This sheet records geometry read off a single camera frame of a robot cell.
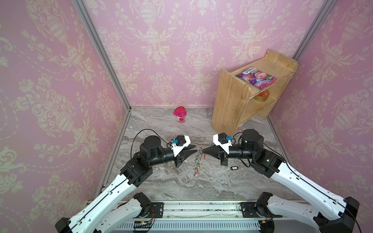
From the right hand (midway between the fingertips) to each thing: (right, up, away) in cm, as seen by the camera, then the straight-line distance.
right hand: (205, 149), depth 61 cm
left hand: (-4, 0, 0) cm, 4 cm away
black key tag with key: (+21, -17, +28) cm, 39 cm away
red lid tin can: (+40, +28, +32) cm, 59 cm away
